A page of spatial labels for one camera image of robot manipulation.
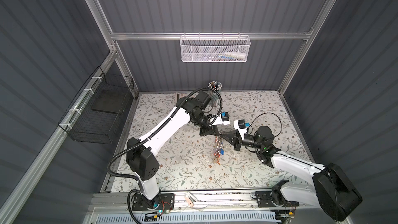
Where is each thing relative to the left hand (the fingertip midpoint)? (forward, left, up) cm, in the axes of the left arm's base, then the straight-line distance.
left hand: (217, 132), depth 74 cm
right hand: (-3, -3, 0) cm, 4 cm away
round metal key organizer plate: (-7, 0, -4) cm, 8 cm away
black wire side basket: (+11, +58, +7) cm, 59 cm away
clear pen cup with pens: (+34, -4, -14) cm, 37 cm away
